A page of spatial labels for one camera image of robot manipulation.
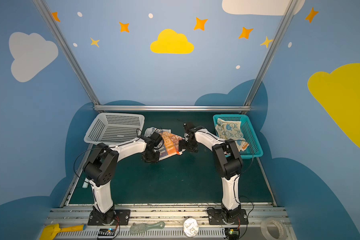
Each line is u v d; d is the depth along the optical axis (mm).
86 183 834
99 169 499
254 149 936
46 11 703
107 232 730
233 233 733
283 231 689
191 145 844
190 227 675
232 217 652
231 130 1064
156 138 794
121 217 744
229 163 538
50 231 702
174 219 750
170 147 1004
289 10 705
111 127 1111
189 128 799
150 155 812
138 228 703
